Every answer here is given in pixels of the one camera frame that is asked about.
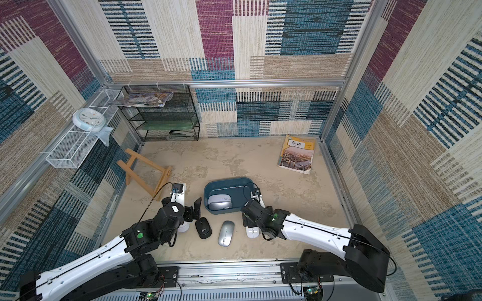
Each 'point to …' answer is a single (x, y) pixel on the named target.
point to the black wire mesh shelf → (177, 120)
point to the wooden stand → (157, 194)
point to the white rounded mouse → (252, 232)
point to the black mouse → (203, 228)
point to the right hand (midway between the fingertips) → (252, 211)
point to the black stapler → (176, 132)
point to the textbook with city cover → (297, 153)
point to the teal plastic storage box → (240, 189)
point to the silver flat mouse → (218, 201)
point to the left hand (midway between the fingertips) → (191, 197)
